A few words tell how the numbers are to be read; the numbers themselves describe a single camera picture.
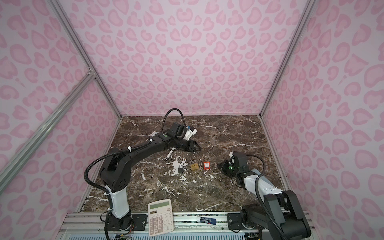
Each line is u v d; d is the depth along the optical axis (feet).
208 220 2.36
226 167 2.57
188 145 2.57
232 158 2.57
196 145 2.68
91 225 2.41
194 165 3.01
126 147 3.39
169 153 3.20
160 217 2.41
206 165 2.97
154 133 3.50
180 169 2.99
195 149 2.74
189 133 2.73
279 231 1.26
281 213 1.36
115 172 1.60
